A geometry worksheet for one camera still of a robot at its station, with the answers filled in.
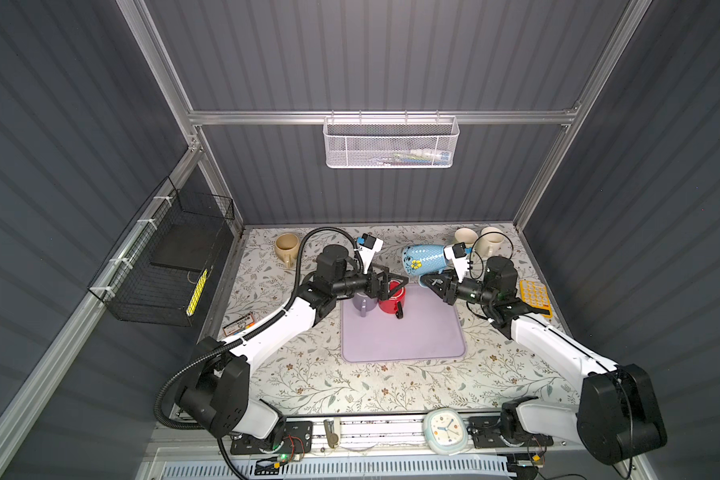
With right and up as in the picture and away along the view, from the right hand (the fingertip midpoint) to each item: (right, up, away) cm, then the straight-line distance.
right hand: (427, 281), depth 78 cm
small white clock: (+3, -36, -6) cm, 37 cm away
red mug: (-9, -9, +14) cm, 19 cm away
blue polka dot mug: (-3, +6, -6) cm, 9 cm away
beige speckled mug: (-45, +9, +26) cm, 52 cm away
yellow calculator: (+41, -6, +21) cm, 46 cm away
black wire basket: (-68, +2, -7) cm, 68 cm away
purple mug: (-17, -8, +13) cm, 23 cm away
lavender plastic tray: (+4, -17, +16) cm, 23 cm away
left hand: (-8, +2, -3) cm, 9 cm away
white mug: (+27, +11, +27) cm, 40 cm away
